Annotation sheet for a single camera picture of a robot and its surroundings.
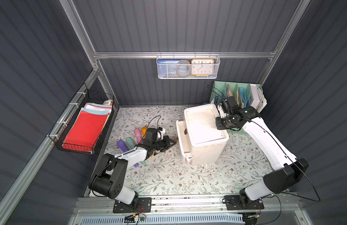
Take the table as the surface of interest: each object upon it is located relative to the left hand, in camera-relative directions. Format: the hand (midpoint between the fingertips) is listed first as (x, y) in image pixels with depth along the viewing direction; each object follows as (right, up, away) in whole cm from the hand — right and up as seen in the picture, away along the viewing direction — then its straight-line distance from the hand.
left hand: (175, 142), depth 85 cm
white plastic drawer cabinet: (+16, +2, -15) cm, 22 cm away
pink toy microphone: (-26, +3, +11) cm, 28 cm away
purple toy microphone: (-35, -6, +8) cm, 36 cm away
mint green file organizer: (+46, +33, +10) cm, 57 cm away
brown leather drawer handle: (+6, +7, -4) cm, 10 cm away
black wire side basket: (-52, +26, -4) cm, 58 cm away
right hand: (+27, +11, -7) cm, 30 cm away
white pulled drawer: (+5, +2, 0) cm, 5 cm away
